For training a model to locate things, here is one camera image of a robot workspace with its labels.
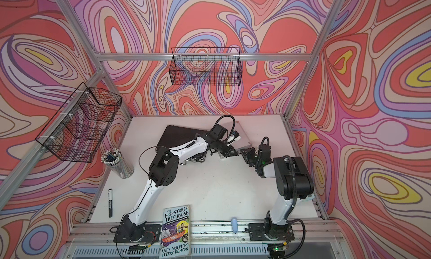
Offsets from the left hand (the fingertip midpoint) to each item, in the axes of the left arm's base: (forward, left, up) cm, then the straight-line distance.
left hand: (238, 154), depth 94 cm
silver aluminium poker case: (+10, -5, -1) cm, 11 cm away
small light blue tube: (-35, +4, -3) cm, 35 cm away
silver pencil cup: (-8, +63, +9) cm, 65 cm away
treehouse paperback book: (-41, +30, -3) cm, 51 cm away
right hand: (+2, -2, -2) cm, 3 cm away
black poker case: (+15, +40, -2) cm, 42 cm away
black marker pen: (-25, +66, -5) cm, 70 cm away
